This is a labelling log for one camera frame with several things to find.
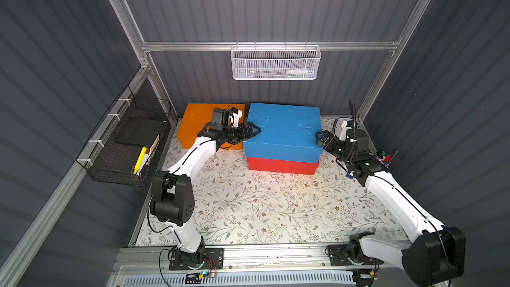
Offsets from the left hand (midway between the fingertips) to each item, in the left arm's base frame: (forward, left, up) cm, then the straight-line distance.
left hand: (256, 133), depth 85 cm
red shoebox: (-5, -12, -19) cm, 23 cm away
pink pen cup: (-10, -55, -8) cm, 56 cm away
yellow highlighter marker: (-16, +42, +4) cm, 45 cm away
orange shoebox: (+22, +33, -11) cm, 41 cm away
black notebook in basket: (-5, +44, +7) cm, 45 cm away
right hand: (-4, -29, +3) cm, 29 cm away
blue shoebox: (-1, -13, +1) cm, 14 cm away
